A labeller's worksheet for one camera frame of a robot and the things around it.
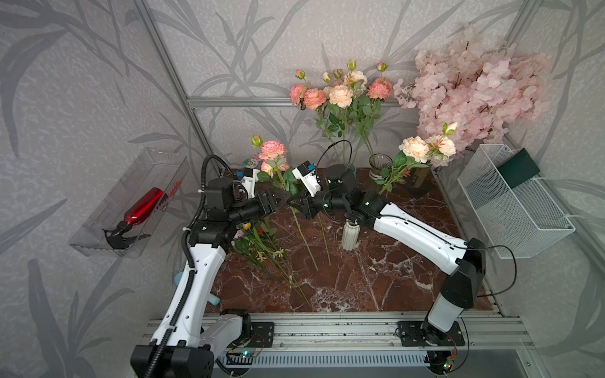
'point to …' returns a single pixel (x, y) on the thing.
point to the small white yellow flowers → (260, 257)
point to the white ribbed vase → (350, 235)
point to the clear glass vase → (377, 162)
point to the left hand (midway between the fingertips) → (285, 199)
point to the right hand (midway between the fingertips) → (287, 200)
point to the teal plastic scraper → (213, 299)
